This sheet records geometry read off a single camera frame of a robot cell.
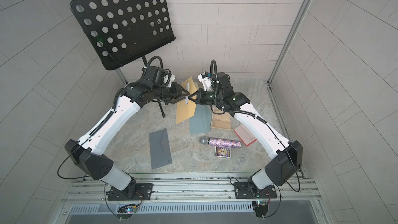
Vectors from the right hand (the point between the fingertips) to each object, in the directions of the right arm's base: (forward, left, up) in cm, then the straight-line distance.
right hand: (188, 98), depth 69 cm
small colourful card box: (-14, -15, -30) cm, 37 cm away
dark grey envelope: (-13, +18, -30) cm, 38 cm away
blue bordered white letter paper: (0, +1, -1) cm, 2 cm away
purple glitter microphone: (-8, -6, -28) cm, 29 cm away
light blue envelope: (+5, -4, -30) cm, 31 cm away
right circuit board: (-39, -29, -33) cm, 59 cm away
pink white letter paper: (-6, -30, -32) cm, 45 cm away
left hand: (+3, -1, 0) cm, 3 cm away
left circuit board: (-37, +29, -29) cm, 56 cm away
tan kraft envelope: (-4, +1, -3) cm, 5 cm away
